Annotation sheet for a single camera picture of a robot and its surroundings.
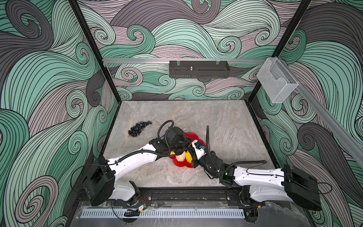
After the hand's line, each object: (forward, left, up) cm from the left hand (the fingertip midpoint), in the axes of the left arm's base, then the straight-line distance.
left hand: (193, 142), depth 78 cm
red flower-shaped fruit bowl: (-7, +4, -13) cm, 15 cm away
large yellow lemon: (-5, +2, -9) cm, 10 cm away
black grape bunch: (+15, +39, -13) cm, 44 cm away
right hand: (-3, +3, -1) cm, 4 cm away
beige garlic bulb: (-5, +6, -11) cm, 14 cm away
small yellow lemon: (-12, +11, +14) cm, 22 cm away
